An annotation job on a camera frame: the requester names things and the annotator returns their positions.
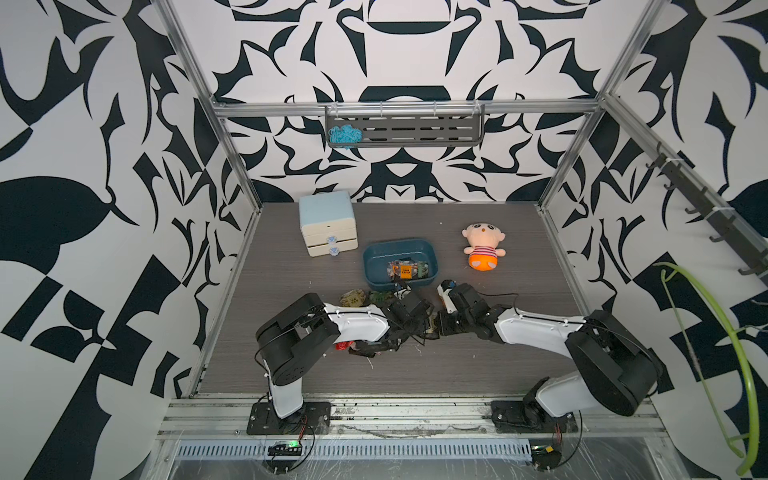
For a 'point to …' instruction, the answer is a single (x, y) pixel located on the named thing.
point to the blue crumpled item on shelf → (345, 135)
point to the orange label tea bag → (406, 271)
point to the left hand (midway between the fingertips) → (426, 317)
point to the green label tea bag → (380, 297)
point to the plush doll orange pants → (484, 239)
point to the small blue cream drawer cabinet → (326, 220)
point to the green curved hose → (752, 455)
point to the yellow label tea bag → (354, 298)
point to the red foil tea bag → (343, 346)
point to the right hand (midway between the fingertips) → (431, 317)
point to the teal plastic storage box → (377, 255)
